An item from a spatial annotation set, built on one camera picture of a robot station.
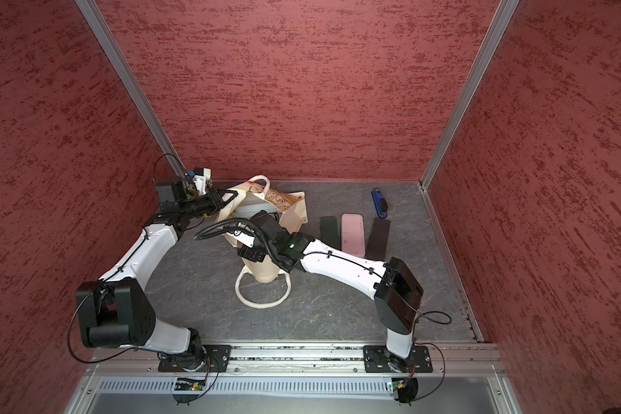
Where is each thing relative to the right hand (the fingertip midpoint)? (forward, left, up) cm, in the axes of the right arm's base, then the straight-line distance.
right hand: (248, 238), depth 77 cm
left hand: (+13, +5, +5) cm, 14 cm away
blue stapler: (+28, -49, -19) cm, 59 cm away
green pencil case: (+16, -26, -22) cm, 38 cm away
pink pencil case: (+13, -35, -19) cm, 42 cm away
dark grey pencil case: (+11, -46, -22) cm, 52 cm away
